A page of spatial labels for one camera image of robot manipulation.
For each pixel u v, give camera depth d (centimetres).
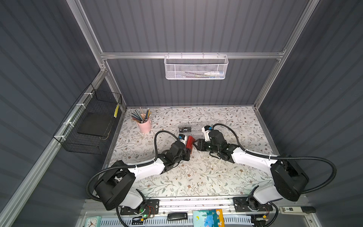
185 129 96
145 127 102
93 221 68
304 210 69
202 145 75
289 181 44
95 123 75
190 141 87
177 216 68
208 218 70
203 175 85
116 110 83
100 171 41
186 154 69
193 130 99
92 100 80
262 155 51
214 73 89
